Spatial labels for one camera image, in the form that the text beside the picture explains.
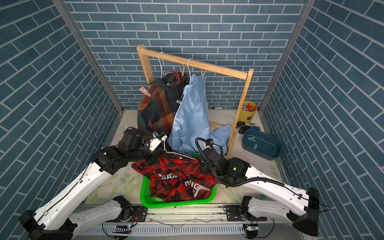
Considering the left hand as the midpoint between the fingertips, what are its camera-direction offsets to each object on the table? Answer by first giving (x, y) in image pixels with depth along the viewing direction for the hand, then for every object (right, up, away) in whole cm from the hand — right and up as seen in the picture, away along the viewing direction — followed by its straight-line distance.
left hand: (167, 151), depth 70 cm
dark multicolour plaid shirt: (-8, +19, +8) cm, 22 cm away
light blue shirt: (+12, +15, +11) cm, 22 cm away
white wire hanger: (+4, -1, +2) cm, 5 cm away
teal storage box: (+58, -1, +31) cm, 66 cm away
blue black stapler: (+47, +10, +34) cm, 59 cm away
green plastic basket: (-11, -28, +8) cm, 31 cm away
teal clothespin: (+53, -2, +29) cm, 60 cm away
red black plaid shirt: (+2, -16, +9) cm, 18 cm away
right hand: (+17, -6, +2) cm, 19 cm away
